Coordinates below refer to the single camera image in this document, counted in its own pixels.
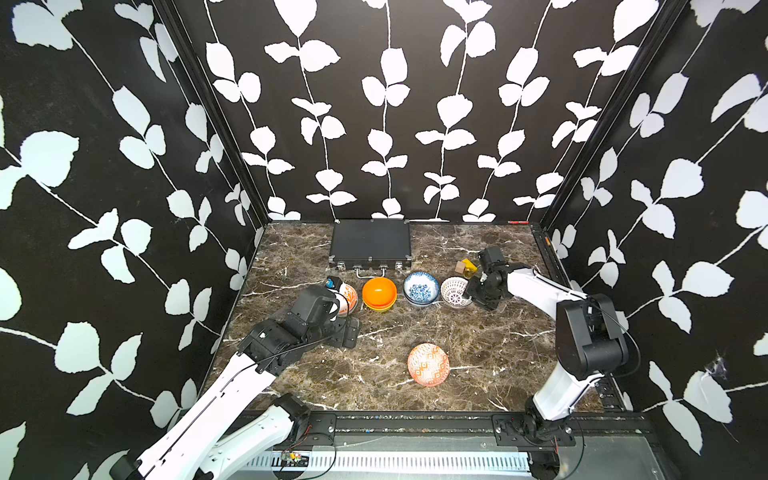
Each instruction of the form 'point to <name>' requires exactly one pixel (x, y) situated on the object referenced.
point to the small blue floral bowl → (422, 304)
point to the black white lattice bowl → (452, 292)
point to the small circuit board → (293, 459)
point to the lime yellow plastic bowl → (380, 309)
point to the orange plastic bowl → (379, 293)
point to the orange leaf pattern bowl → (345, 298)
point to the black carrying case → (370, 246)
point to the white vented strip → (398, 462)
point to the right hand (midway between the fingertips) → (465, 291)
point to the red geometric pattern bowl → (428, 365)
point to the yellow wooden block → (469, 264)
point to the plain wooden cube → (459, 266)
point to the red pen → (518, 222)
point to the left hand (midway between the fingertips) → (346, 317)
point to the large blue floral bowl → (421, 288)
